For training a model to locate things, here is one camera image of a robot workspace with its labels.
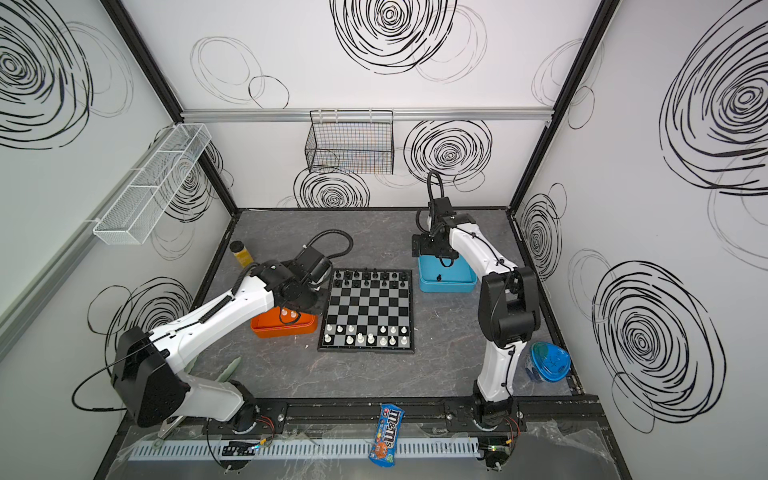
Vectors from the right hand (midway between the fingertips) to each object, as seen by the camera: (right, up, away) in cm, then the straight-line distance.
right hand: (425, 250), depth 93 cm
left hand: (-29, -14, -13) cm, 35 cm away
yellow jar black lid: (-60, -1, +4) cm, 60 cm away
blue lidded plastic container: (+29, -27, -19) cm, 44 cm away
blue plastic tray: (+8, -9, +6) cm, 13 cm away
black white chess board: (-18, -19, -2) cm, 26 cm away
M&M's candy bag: (-12, -43, -23) cm, 50 cm away
